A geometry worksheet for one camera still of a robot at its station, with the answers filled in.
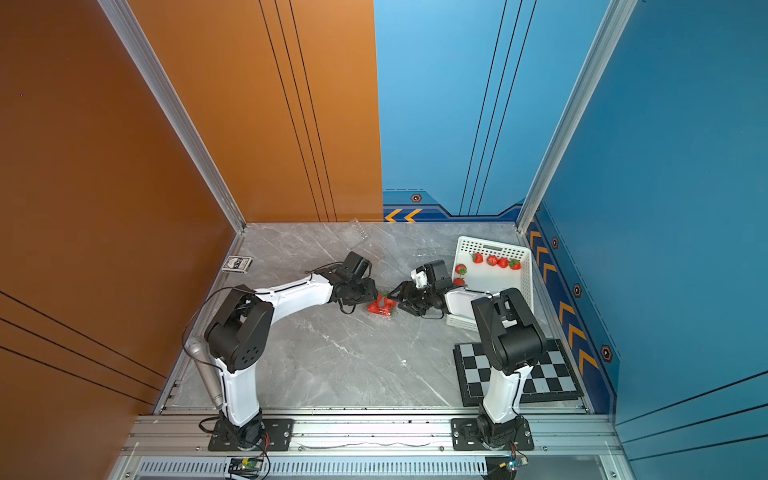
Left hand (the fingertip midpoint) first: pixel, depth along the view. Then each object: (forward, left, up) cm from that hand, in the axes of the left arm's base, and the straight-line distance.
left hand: (377, 290), depth 96 cm
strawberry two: (+14, -40, -2) cm, 43 cm away
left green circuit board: (-46, +29, -6) cm, 55 cm away
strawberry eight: (+10, -29, -1) cm, 30 cm away
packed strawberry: (-6, 0, -2) cm, 6 cm away
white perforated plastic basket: (+12, -41, -3) cm, 43 cm away
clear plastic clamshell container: (-4, -5, -2) cm, 6 cm away
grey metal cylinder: (-21, +50, -2) cm, 54 cm away
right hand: (-4, -6, +1) cm, 7 cm away
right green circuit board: (-45, -35, -3) cm, 57 cm away
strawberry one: (+14, -35, -1) cm, 38 cm away
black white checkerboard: (-27, -48, -1) cm, 55 cm away
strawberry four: (+13, -48, -2) cm, 50 cm away
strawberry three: (+13, -44, -2) cm, 46 cm away
